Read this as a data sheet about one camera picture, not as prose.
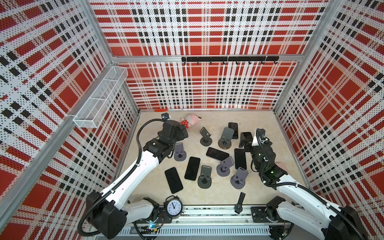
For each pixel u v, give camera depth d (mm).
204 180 836
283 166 908
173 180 862
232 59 884
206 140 1001
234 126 1115
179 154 908
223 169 837
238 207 764
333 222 400
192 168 1156
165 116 662
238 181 800
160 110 1266
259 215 721
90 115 687
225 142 1007
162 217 732
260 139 631
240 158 961
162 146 533
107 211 370
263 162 567
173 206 736
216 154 960
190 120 1078
